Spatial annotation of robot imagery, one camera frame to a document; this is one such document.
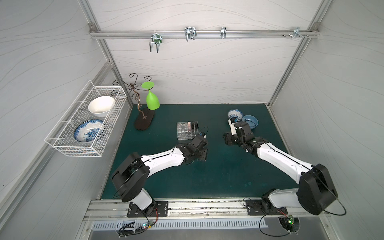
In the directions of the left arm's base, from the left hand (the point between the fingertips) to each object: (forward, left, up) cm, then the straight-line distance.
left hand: (205, 152), depth 86 cm
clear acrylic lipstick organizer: (+18, +12, -5) cm, 23 cm away
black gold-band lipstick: (+20, +6, -1) cm, 21 cm away
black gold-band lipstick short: (+19, +8, -1) cm, 21 cm away
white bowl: (+10, +52, +27) cm, 60 cm away
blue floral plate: (-4, +53, +25) cm, 59 cm away
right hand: (+9, -13, +6) cm, 17 cm away
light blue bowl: (+28, -35, -4) cm, 45 cm away
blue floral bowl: (+35, -23, -4) cm, 42 cm away
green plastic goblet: (+27, +33, +14) cm, 45 cm away
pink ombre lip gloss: (+19, +10, 0) cm, 21 cm away
